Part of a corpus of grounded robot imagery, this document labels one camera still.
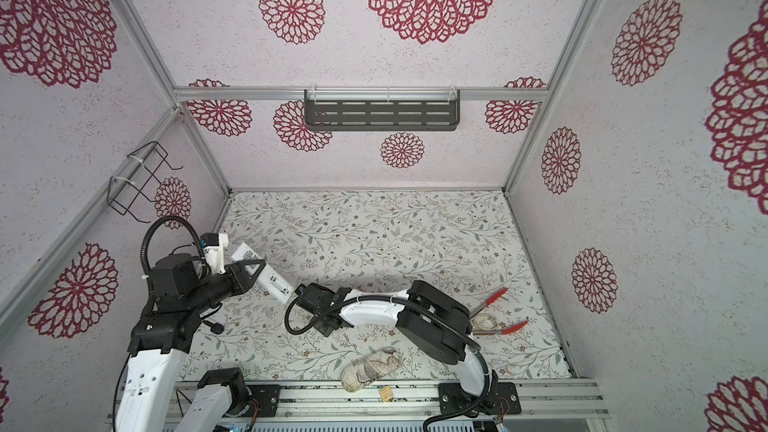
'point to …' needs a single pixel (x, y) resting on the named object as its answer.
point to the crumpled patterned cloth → (367, 369)
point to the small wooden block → (386, 394)
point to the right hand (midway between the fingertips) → (323, 311)
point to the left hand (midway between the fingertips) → (263, 269)
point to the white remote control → (267, 279)
